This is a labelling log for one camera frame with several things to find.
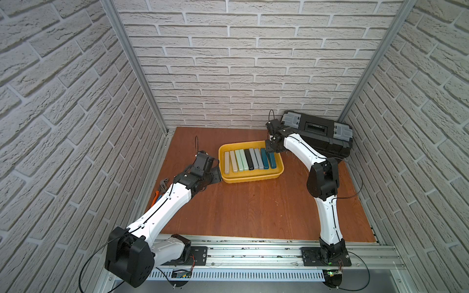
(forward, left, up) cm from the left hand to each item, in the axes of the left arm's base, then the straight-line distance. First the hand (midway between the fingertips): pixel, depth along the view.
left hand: (218, 170), depth 82 cm
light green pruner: (+13, -13, -12) cm, 22 cm away
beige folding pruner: (+13, -3, -12) cm, 19 cm away
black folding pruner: (+14, -16, -11) cm, 24 cm away
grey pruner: (+16, -22, -12) cm, 29 cm away
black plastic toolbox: (+19, -58, +2) cm, 61 cm away
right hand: (+19, -31, -5) cm, 37 cm away
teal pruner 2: (+16, -25, -13) cm, 33 cm away
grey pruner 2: (+11, -20, -12) cm, 26 cm away
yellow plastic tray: (+5, -16, -13) cm, 21 cm away
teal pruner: (+14, -29, -11) cm, 34 cm away
